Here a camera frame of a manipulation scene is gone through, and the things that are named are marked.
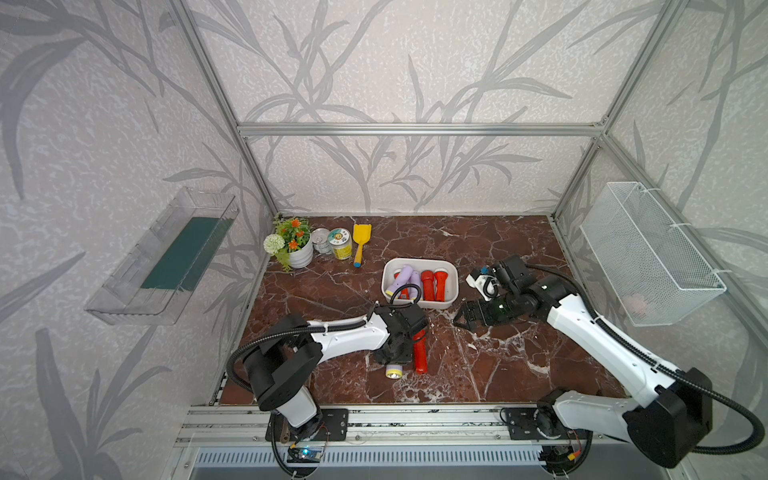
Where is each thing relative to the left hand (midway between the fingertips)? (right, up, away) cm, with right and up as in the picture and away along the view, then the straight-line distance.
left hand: (403, 362), depth 84 cm
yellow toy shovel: (-16, +36, +30) cm, 50 cm away
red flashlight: (+5, +5, +2) cm, 8 cm away
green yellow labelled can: (-21, +34, +18) cm, 44 cm away
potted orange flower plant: (-36, +34, +12) cm, 51 cm away
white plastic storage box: (-4, +26, +15) cm, 31 cm away
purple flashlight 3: (+4, +22, +14) cm, 26 cm away
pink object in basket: (+57, +20, -12) cm, 62 cm away
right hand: (+17, +15, -7) cm, 23 cm away
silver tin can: (-29, +35, +22) cm, 50 cm away
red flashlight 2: (+13, +22, +15) cm, 30 cm away
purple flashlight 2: (-2, -1, -4) cm, 5 cm away
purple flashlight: (0, +22, +12) cm, 25 cm away
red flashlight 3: (+8, +22, +15) cm, 28 cm away
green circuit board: (-22, -17, -13) cm, 31 cm away
